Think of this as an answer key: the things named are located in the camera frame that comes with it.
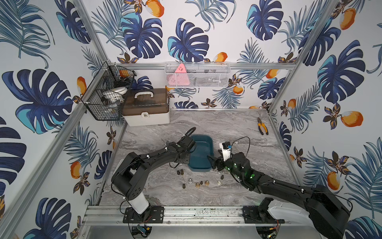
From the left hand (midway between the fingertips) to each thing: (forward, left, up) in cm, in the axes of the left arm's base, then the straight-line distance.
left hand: (183, 156), depth 90 cm
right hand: (-1, -17, +10) cm, 20 cm away
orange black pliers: (+31, -56, -3) cm, 64 cm away
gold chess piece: (-15, -9, -4) cm, 18 cm away
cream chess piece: (-13, -21, -3) cm, 25 cm away
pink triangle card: (+36, +5, +30) cm, 48 cm away
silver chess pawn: (-13, -5, -3) cm, 15 cm away
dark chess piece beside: (-8, 0, -4) cm, 9 cm away
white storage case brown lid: (+25, +26, +16) cm, 39 cm away
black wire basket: (+21, +48, +24) cm, 58 cm away
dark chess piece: (-9, +2, -4) cm, 10 cm away
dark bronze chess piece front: (-16, -2, -3) cm, 17 cm away
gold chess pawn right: (-14, -15, -3) cm, 20 cm away
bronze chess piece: (-10, -23, -4) cm, 26 cm away
